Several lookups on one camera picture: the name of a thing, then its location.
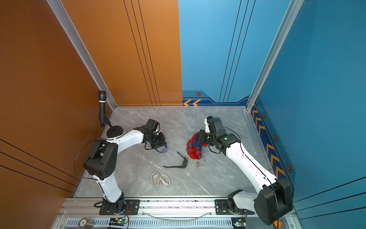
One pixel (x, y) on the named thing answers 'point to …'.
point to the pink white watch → (165, 180)
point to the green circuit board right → (238, 223)
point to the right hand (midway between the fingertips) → (197, 135)
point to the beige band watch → (155, 178)
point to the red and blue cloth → (194, 147)
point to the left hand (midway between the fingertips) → (169, 140)
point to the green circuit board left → (117, 222)
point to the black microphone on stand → (114, 131)
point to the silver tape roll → (85, 223)
